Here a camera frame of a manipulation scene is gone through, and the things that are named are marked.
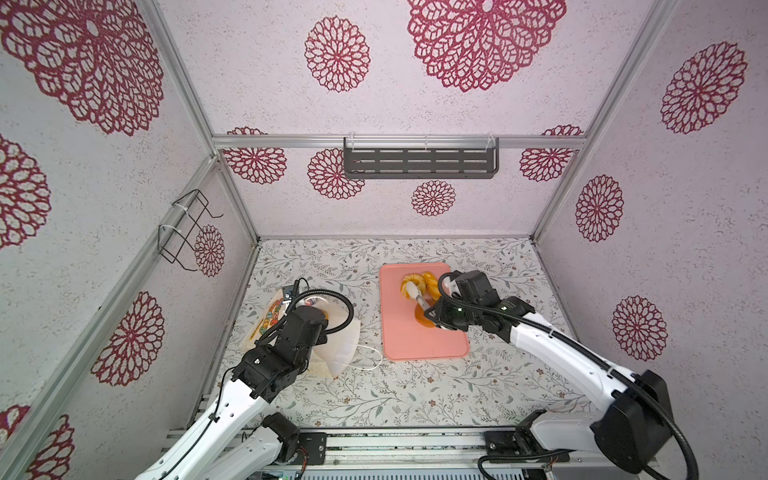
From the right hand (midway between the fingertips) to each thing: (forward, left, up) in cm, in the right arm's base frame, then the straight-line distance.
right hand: (425, 310), depth 79 cm
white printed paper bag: (-5, +25, -13) cm, 28 cm away
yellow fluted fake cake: (+19, -4, -14) cm, 25 cm away
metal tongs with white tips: (+8, +3, -5) cm, 10 cm away
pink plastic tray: (0, +5, -17) cm, 17 cm away
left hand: (-6, +30, +3) cm, 30 cm away
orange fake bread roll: (+21, +2, -13) cm, 25 cm away
